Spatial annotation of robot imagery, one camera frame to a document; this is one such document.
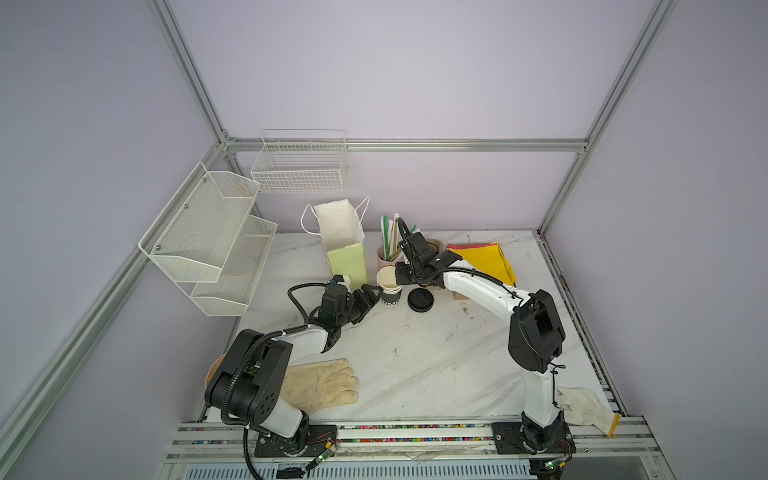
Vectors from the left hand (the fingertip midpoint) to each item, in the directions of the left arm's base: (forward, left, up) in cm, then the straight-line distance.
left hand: (378, 296), depth 90 cm
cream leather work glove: (-24, +18, -9) cm, 31 cm away
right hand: (+6, -6, +4) cm, 9 cm away
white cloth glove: (-29, -55, -8) cm, 63 cm away
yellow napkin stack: (+20, -40, -5) cm, 45 cm away
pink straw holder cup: (+15, 0, -1) cm, 15 cm away
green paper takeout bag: (+24, +14, +2) cm, 28 cm away
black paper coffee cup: (+6, -2, +2) cm, 6 cm away
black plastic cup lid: (+3, -14, -8) cm, 16 cm away
